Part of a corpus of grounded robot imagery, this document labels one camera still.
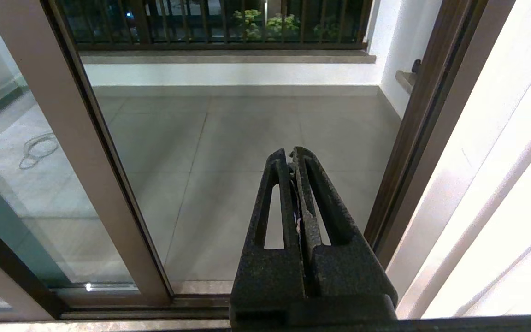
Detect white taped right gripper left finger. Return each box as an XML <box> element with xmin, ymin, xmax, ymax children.
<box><xmin>230</xmin><ymin>148</ymin><xmax>306</xmax><ymax>326</ymax></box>

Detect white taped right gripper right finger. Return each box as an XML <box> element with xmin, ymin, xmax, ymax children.
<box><xmin>291</xmin><ymin>147</ymin><xmax>399</xmax><ymax>320</ymax></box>

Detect brown framed sliding glass door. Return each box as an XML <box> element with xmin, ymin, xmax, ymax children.
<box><xmin>0</xmin><ymin>0</ymin><xmax>174</xmax><ymax>307</ymax></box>

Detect dark sliding door floor track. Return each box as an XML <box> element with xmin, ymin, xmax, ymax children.
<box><xmin>58</xmin><ymin>295</ymin><xmax>231</xmax><ymax>321</ymax></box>

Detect grey stone side window sill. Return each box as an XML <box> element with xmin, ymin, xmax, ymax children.
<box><xmin>395</xmin><ymin>69</ymin><xmax>419</xmax><ymax>95</ymax></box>

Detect grey stone balcony sill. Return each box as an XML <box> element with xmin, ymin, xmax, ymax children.
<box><xmin>79</xmin><ymin>50</ymin><xmax>377</xmax><ymax>64</ymax></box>

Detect brown framed fixed glass door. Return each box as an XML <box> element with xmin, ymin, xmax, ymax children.
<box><xmin>0</xmin><ymin>207</ymin><xmax>63</xmax><ymax>321</ymax></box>

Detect green leafy plants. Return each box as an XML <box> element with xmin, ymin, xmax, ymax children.
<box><xmin>231</xmin><ymin>8</ymin><xmax>340</xmax><ymax>40</ymax></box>

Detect black metal balcony railing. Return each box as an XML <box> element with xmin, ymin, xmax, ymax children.
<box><xmin>58</xmin><ymin>0</ymin><xmax>373</xmax><ymax>50</ymax></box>

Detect dark door jamb frame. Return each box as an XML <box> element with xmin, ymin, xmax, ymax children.
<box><xmin>365</xmin><ymin>0</ymin><xmax>517</xmax><ymax>270</ymax></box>

